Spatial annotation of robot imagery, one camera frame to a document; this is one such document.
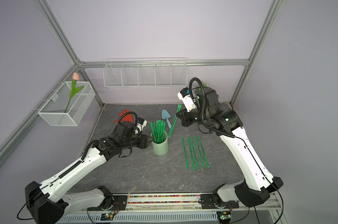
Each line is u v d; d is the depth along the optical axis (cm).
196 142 97
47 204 37
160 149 86
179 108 61
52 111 72
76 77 80
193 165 87
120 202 73
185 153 92
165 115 113
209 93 44
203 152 92
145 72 99
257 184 37
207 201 73
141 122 67
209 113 44
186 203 75
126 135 57
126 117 112
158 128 84
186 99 54
